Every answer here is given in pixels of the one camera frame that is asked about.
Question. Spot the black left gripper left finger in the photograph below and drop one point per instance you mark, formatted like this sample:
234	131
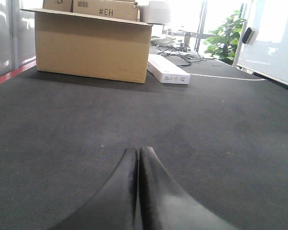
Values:
115	206

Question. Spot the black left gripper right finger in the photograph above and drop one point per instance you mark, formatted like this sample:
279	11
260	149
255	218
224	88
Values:
168	208

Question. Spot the conveyor with dark grey belt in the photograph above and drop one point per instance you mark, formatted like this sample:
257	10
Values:
86	119

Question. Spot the long flat white box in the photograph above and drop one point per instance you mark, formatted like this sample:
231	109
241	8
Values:
168	69

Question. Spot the large open cardboard box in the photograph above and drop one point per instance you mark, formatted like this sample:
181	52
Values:
86	48

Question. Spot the olive green bag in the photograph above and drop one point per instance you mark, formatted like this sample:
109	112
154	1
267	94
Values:
162	42

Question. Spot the green leafy plant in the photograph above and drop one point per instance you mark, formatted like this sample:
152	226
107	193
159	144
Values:
224	36

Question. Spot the black whiteboard eraser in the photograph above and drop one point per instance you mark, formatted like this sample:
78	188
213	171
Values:
248	35

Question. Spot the long printed cardboard box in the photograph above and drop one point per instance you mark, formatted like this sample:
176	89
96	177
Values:
105	10

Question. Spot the white cardboard box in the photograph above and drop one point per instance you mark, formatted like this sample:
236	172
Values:
154	12

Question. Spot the cardboard box with recycling mark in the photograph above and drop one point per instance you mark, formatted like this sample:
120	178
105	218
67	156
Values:
58	5

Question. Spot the whiteboard with white frame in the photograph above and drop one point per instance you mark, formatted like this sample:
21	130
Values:
273	36

